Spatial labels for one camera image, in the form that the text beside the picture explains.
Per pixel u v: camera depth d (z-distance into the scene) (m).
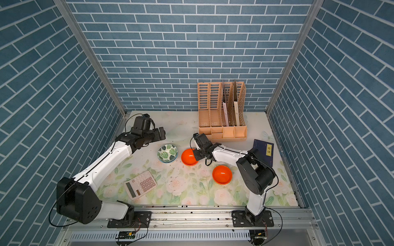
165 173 0.89
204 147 0.72
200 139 0.73
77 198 0.40
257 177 0.48
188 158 0.92
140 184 0.83
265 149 0.99
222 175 0.87
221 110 1.05
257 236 0.71
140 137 0.61
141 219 0.74
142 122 0.63
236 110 0.91
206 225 0.74
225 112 0.91
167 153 0.96
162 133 0.77
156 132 0.75
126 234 0.72
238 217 0.74
